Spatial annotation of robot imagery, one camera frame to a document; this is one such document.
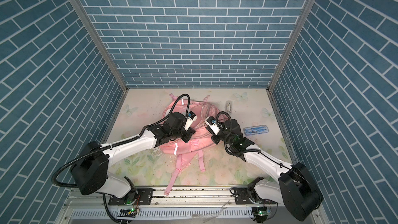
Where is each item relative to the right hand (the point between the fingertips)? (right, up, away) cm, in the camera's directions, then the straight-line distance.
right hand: (206, 126), depth 82 cm
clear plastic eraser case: (+16, +10, +26) cm, 32 cm away
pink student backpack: (-4, -10, +2) cm, 11 cm away
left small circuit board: (-38, -40, -10) cm, 55 cm away
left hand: (-6, -3, +2) cm, 7 cm away
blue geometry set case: (+32, -5, +15) cm, 35 cm away
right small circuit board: (+25, -39, -12) cm, 48 cm away
